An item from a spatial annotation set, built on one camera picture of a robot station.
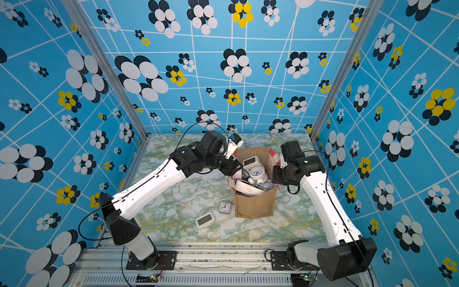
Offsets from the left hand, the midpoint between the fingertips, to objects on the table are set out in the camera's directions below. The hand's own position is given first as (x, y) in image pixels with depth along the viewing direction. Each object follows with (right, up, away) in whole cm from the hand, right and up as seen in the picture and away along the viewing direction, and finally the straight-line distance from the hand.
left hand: (240, 160), depth 71 cm
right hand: (+17, -8, +5) cm, 19 cm away
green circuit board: (-35, -47, -1) cm, 59 cm away
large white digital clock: (+2, -12, +5) cm, 14 cm away
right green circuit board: (+26, -47, -1) cm, 53 cm away
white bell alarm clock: (+8, -7, +9) cm, 14 cm away
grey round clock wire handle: (+13, -12, +10) cm, 20 cm away
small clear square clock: (-7, -24, +15) cm, 29 cm away
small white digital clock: (+6, -2, +15) cm, 16 cm away
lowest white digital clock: (-16, -29, +11) cm, 35 cm away
